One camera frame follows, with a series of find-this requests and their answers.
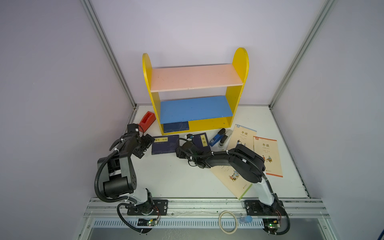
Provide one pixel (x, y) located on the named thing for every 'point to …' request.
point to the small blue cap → (245, 219)
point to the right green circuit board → (271, 223)
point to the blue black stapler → (220, 134)
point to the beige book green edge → (238, 185)
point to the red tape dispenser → (148, 119)
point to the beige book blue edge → (242, 135)
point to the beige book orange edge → (268, 148)
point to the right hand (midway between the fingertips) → (178, 153)
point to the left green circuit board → (146, 222)
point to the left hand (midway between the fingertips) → (149, 145)
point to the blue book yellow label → (176, 126)
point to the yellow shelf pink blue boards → (201, 113)
